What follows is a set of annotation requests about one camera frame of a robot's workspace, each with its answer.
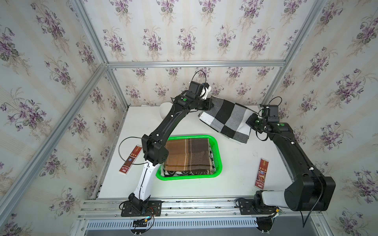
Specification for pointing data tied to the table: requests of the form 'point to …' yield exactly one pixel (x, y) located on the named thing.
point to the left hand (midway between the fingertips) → (214, 105)
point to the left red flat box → (131, 159)
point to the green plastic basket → (214, 143)
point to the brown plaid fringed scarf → (191, 155)
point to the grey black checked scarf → (230, 118)
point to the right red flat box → (261, 176)
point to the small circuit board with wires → (141, 222)
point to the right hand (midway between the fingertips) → (249, 119)
